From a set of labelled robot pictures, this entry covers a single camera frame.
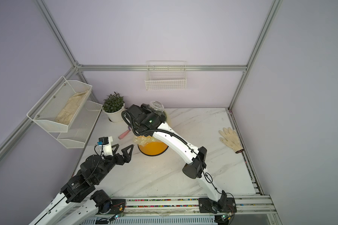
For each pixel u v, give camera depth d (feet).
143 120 1.69
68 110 2.58
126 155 2.00
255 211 2.41
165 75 3.14
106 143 1.91
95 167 1.58
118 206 2.39
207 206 2.41
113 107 3.28
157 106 2.32
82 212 1.90
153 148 3.12
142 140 2.39
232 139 3.32
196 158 1.61
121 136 3.33
